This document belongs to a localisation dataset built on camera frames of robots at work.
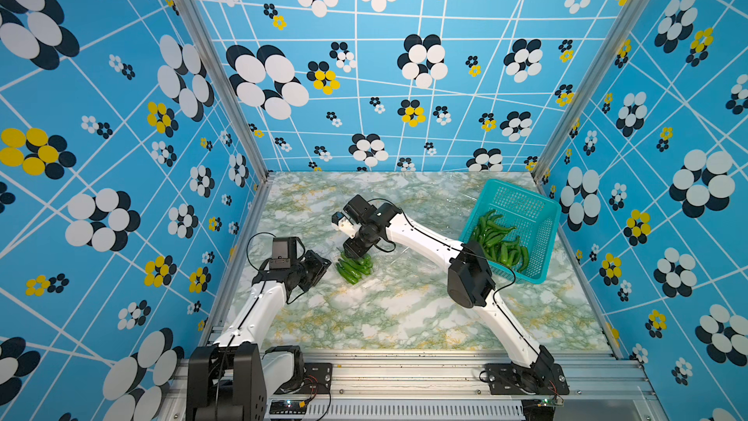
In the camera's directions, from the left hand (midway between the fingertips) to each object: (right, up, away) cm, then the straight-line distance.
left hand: (332, 260), depth 87 cm
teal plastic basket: (+70, +11, +18) cm, 74 cm away
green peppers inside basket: (+51, +6, +11) cm, 53 cm away
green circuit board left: (-9, -34, -14) cm, 38 cm away
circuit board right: (+53, -31, -19) cm, 64 cm away
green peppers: (+5, -4, +4) cm, 8 cm away
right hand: (+6, +3, +5) cm, 8 cm away
